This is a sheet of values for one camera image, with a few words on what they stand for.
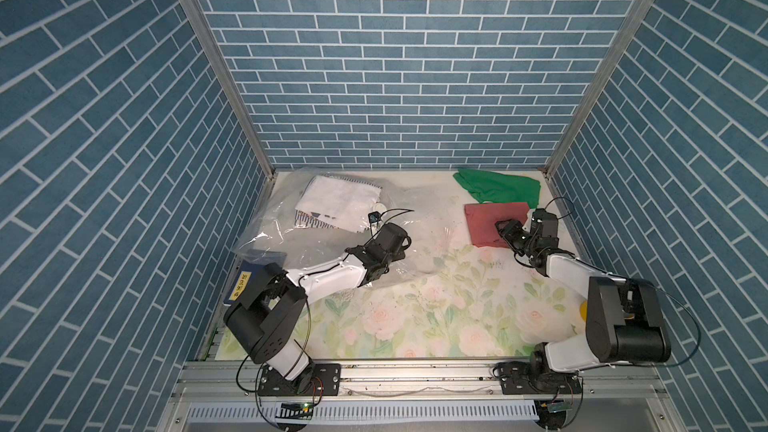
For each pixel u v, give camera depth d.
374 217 0.80
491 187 1.13
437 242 1.01
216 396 0.72
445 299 0.88
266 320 0.44
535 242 0.73
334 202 1.02
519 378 0.74
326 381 0.74
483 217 1.05
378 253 0.68
